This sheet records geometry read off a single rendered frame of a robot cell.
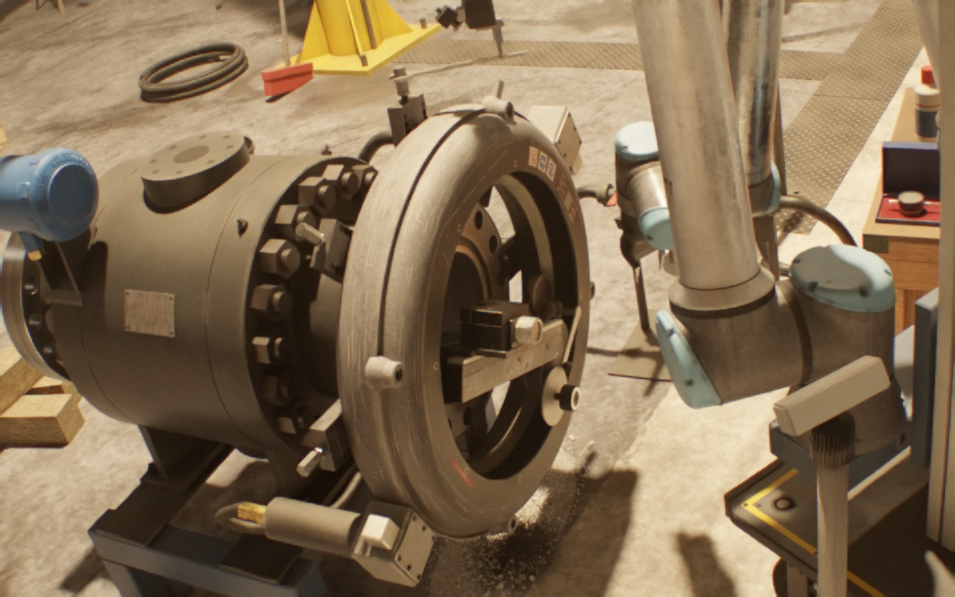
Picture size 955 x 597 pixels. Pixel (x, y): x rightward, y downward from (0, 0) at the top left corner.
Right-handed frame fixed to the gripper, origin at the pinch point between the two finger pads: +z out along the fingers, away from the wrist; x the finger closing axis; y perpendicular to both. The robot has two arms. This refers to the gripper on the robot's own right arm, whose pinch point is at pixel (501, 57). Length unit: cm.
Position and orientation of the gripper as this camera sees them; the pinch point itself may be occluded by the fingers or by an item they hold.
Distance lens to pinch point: 186.7
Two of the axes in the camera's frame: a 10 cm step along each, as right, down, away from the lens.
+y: -9.8, 2.1, -0.8
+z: 1.5, 8.8, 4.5
